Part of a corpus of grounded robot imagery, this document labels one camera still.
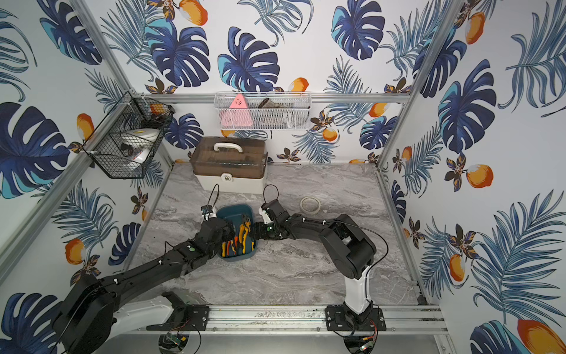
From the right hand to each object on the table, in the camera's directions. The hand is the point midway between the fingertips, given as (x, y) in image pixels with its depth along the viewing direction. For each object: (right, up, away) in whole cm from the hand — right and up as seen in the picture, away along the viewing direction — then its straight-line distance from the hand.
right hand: (255, 234), depth 91 cm
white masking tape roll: (+25, +11, +13) cm, 30 cm away
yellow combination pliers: (-5, 0, +2) cm, 5 cm away
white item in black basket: (-42, +36, -10) cm, 56 cm away
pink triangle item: (-7, +49, -2) cm, 49 cm away
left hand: (-10, +7, -6) cm, 13 cm away
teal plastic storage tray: (-6, -5, -1) cm, 8 cm away
